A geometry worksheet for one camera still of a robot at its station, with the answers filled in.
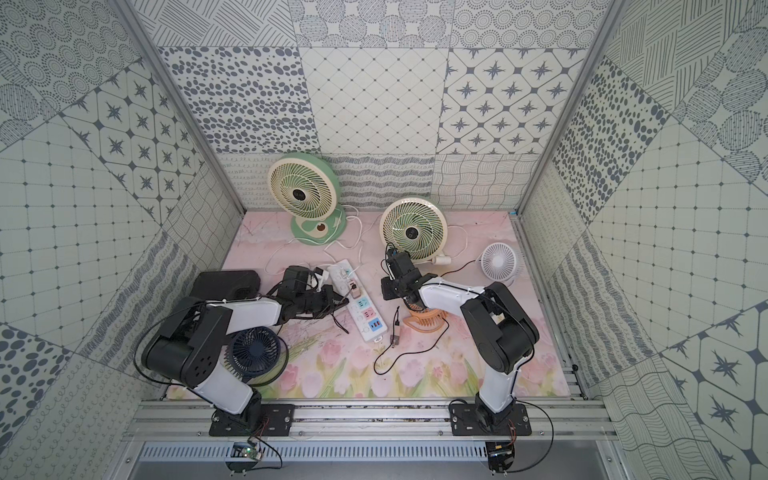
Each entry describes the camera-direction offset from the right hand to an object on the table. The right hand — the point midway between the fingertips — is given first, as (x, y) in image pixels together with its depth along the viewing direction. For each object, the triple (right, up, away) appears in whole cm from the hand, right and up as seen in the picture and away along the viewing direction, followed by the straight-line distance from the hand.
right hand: (390, 287), depth 95 cm
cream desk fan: (+9, +20, +1) cm, 22 cm away
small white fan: (+35, +8, -1) cm, 36 cm away
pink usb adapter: (-11, -1, -4) cm, 12 cm away
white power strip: (-7, -8, -5) cm, 12 cm away
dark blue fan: (-34, -15, -19) cm, 42 cm away
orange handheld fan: (+11, -10, -5) cm, 15 cm away
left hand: (-13, -2, -4) cm, 14 cm away
